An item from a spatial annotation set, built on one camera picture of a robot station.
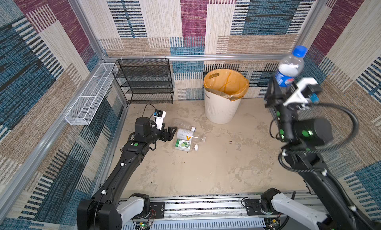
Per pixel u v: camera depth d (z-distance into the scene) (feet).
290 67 1.49
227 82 3.45
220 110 3.08
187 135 3.09
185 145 3.01
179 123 3.26
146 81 3.56
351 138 1.10
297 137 1.34
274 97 1.47
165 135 2.25
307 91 1.22
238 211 2.41
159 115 2.21
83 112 3.01
